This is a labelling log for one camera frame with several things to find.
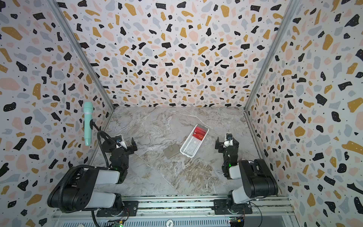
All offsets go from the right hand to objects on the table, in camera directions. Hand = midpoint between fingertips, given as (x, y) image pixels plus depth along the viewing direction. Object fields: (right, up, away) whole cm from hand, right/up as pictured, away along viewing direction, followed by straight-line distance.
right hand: (229, 138), depth 90 cm
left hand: (-64, -1, -3) cm, 64 cm away
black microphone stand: (-77, +10, -16) cm, 79 cm away
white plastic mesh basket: (-23, -3, +11) cm, 26 cm away
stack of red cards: (-19, +2, +11) cm, 22 cm away
